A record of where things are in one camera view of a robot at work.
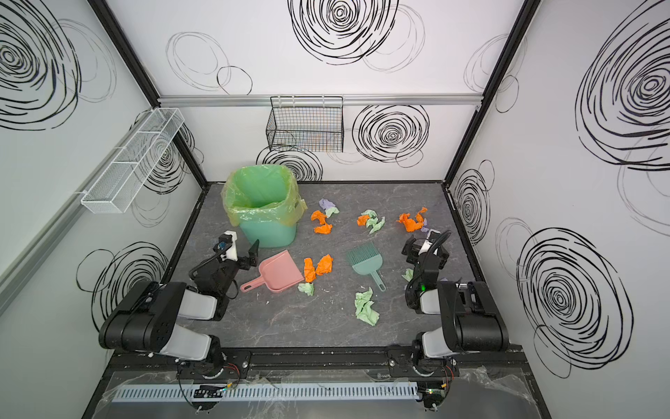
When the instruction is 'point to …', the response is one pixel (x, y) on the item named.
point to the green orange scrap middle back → (369, 218)
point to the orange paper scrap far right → (409, 224)
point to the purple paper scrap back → (326, 204)
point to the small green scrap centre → (308, 288)
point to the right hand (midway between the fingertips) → (423, 239)
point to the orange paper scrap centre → (324, 265)
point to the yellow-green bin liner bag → (262, 193)
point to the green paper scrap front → (363, 307)
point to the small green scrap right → (408, 274)
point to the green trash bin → (270, 234)
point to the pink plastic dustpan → (277, 273)
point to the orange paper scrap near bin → (324, 228)
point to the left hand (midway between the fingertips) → (247, 238)
